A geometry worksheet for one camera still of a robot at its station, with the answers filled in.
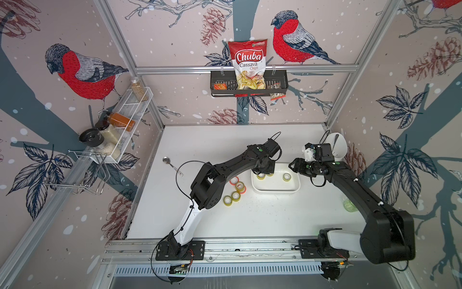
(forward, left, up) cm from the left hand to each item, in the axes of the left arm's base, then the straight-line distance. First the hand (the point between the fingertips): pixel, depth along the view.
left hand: (273, 168), depth 90 cm
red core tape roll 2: (-9, +15, -7) cm, 19 cm away
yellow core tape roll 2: (-3, +1, -2) cm, 4 cm away
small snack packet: (+28, -1, +24) cm, 37 cm away
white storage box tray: (-3, -7, -9) cm, 11 cm away
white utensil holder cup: (+12, -38, +2) cm, 40 cm away
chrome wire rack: (-13, +75, +20) cm, 79 cm away
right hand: (0, -9, +4) cm, 10 cm away
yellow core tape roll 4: (-14, +23, -8) cm, 28 cm away
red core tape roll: (-3, +20, -9) cm, 22 cm away
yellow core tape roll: (-1, +5, -7) cm, 9 cm away
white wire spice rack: (+27, +75, +16) cm, 81 cm away
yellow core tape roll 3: (-12, +19, -8) cm, 24 cm away
